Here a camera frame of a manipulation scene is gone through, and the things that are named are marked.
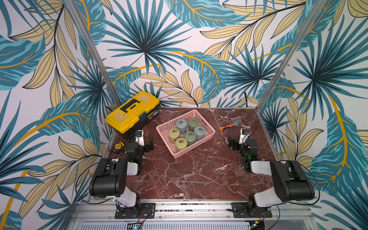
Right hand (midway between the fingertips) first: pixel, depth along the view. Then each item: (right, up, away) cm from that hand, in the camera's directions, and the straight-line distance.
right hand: (238, 136), depth 93 cm
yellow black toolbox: (-68, +13, -2) cm, 69 cm away
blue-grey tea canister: (-24, +3, +2) cm, 24 cm away
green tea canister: (-29, +9, +7) cm, 32 cm away
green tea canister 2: (-30, -1, 0) cm, 30 cm away
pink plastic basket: (-50, +4, +10) cm, 51 cm away
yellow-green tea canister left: (-42, +2, 0) cm, 42 cm away
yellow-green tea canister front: (-37, -4, -4) cm, 38 cm away
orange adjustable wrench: (+4, +8, +17) cm, 19 cm away
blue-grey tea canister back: (-37, +7, +6) cm, 38 cm away
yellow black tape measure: (-76, -7, -1) cm, 77 cm away
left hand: (-60, -1, 0) cm, 60 cm away
